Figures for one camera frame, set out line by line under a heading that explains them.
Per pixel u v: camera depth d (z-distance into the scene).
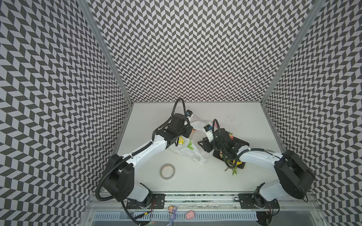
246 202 0.73
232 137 0.93
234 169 0.81
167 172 0.83
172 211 0.67
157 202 0.72
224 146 0.66
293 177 0.43
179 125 0.63
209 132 0.77
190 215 0.68
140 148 0.48
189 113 0.72
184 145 0.80
